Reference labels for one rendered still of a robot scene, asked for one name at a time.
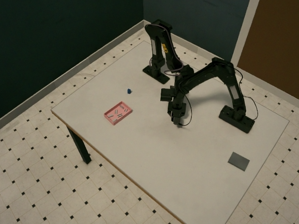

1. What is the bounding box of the pink rectangular tray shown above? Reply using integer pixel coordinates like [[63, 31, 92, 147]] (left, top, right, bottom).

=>
[[104, 101, 132, 125]]

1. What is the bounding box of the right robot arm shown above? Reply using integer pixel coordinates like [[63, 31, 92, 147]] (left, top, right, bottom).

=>
[[142, 19, 194, 84]]

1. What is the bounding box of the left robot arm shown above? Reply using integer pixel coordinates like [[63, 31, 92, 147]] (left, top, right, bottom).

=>
[[160, 57, 255, 129]]

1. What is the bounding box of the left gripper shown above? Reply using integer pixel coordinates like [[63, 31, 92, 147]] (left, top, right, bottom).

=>
[[167, 101, 186, 122]]

